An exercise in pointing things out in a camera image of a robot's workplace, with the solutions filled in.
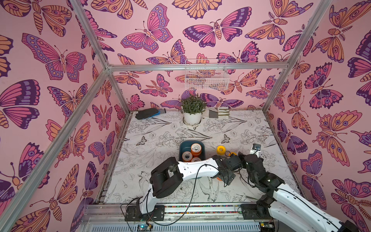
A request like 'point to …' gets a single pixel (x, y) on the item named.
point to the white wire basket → (206, 74)
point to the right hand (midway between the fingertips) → (243, 154)
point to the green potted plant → (192, 104)
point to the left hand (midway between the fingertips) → (226, 174)
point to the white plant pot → (192, 120)
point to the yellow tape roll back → (221, 150)
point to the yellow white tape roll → (229, 154)
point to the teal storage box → (185, 146)
